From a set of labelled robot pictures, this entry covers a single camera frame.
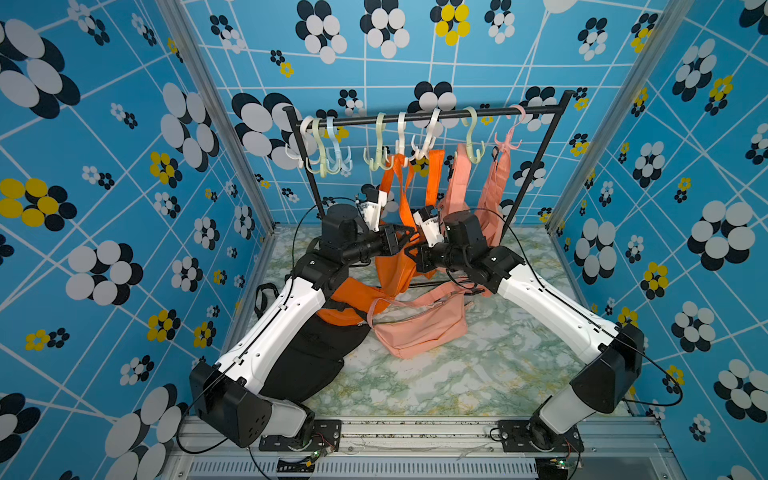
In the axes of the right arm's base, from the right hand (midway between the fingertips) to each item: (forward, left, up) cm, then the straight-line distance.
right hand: (410, 248), depth 75 cm
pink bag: (-12, +1, -25) cm, 28 cm away
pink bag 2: (+18, -24, +2) cm, 30 cm away
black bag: (-18, +27, -25) cm, 41 cm away
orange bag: (+1, +17, -24) cm, 29 cm away
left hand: (-2, -1, +9) cm, 9 cm away
